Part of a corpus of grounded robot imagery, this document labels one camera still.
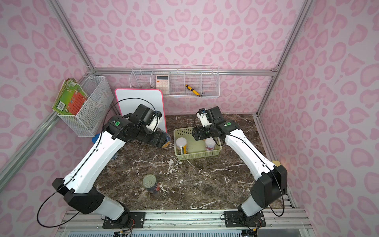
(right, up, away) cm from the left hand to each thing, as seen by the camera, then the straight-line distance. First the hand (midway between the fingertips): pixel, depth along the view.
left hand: (159, 134), depth 71 cm
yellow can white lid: (+10, -9, +15) cm, 20 cm away
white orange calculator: (-4, +32, +24) cm, 40 cm away
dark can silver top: (-6, -24, +4) cm, 26 cm away
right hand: (+19, +1, +9) cm, 21 cm away
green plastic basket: (+18, -11, +27) cm, 34 cm away
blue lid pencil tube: (-38, -3, +10) cm, 39 cm away
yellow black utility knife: (+14, +29, +27) cm, 42 cm away
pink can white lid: (+26, -7, +17) cm, 32 cm away
